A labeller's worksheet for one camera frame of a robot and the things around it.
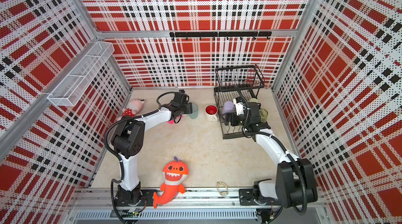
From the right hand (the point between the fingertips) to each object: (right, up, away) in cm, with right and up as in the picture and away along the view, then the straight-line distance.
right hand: (230, 114), depth 86 cm
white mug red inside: (-11, +1, +18) cm, 21 cm away
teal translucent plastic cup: (-21, -1, +12) cm, 24 cm away
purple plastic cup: (0, +4, +7) cm, 8 cm away
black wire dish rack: (+8, +20, +34) cm, 40 cm away
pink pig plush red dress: (-62, +3, +16) cm, 64 cm away
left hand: (-25, +4, +15) cm, 29 cm away
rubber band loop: (-5, -34, -8) cm, 36 cm away
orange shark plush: (-29, -27, -12) cm, 41 cm away
